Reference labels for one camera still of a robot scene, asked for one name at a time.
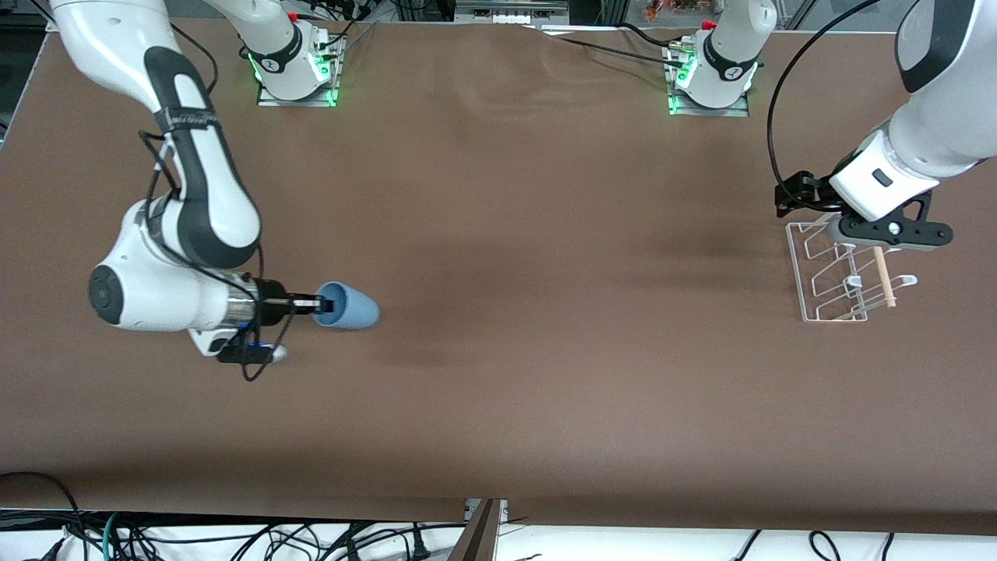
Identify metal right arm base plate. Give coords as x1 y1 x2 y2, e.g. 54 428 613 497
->
257 35 341 108

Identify brown table cover sheet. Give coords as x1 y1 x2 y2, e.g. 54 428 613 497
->
0 16 997 538

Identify clear acrylic cup rack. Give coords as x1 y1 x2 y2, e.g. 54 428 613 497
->
785 221 918 323

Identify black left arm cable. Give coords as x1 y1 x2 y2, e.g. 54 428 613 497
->
767 0 885 192

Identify grey box with ports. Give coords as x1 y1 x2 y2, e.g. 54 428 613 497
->
456 0 569 24

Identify brown wooden beam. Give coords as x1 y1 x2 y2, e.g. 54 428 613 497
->
448 499 501 561

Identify thick black looped cable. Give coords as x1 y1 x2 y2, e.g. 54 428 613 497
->
0 471 88 561

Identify small metal bracket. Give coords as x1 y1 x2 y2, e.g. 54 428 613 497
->
464 499 509 524

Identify black cable to arm base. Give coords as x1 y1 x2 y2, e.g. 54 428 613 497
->
537 22 688 67

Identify tangled black cables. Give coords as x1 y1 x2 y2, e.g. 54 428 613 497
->
117 520 468 561

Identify wooden dowel peg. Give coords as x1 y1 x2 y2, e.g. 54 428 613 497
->
872 248 897 308

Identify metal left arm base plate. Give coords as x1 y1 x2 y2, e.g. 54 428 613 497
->
667 43 750 118

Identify orange red clutter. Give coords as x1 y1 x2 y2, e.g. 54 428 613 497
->
643 0 702 21

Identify blue plastic cup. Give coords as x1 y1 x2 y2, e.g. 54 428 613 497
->
312 281 381 330

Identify teal cable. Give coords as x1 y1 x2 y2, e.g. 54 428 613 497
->
101 512 125 561

